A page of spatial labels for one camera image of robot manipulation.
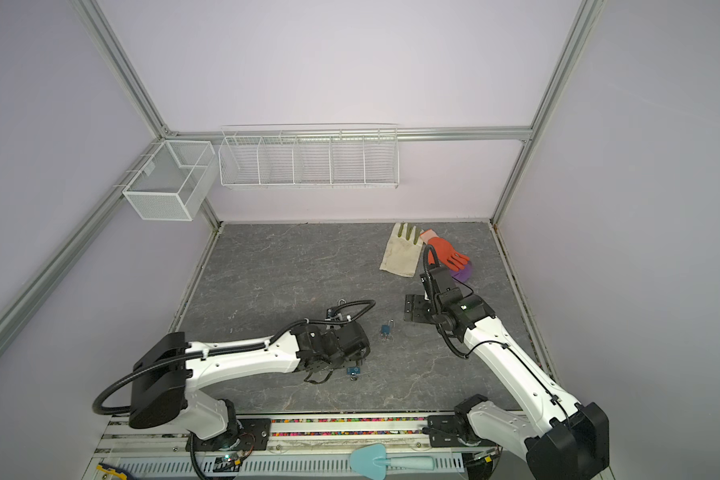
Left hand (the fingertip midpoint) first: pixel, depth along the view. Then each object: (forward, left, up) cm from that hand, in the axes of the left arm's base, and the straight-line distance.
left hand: (349, 359), depth 79 cm
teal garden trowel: (-22, -4, -6) cm, 23 cm away
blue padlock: (-1, 0, -5) cm, 6 cm away
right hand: (+10, -20, +8) cm, 24 cm away
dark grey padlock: (+21, +3, -7) cm, 22 cm away
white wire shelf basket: (+60, +14, +23) cm, 66 cm away
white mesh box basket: (+54, +56, +19) cm, 80 cm away
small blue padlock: (+11, -11, -7) cm, 17 cm away
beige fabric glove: (+40, -20, -8) cm, 46 cm away
